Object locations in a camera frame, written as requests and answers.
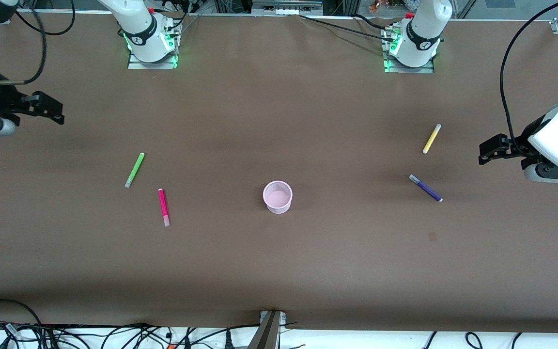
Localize purple marker pen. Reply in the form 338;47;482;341
408;174;444;203

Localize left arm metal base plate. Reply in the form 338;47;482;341
384;53;435;75

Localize green highlighter pen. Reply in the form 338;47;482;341
124;152;145;189

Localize pink highlighter pen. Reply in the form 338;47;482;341
157;188;171;227

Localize grey metal camera post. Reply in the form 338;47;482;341
249;310;287;349

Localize pink pen holder cup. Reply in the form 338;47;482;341
263;180;293;214

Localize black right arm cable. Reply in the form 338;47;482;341
0;0;77;86

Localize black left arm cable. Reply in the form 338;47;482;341
500;0;558;156

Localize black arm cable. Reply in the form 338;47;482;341
0;0;77;86
500;0;558;156

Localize tangled black cable bundle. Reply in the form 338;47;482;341
0;321;260;349

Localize long black table cable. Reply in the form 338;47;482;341
299;15;398;43

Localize yellow highlighter pen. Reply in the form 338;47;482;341
422;124;442;155

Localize black looped floor cable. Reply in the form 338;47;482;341
0;299;43;335

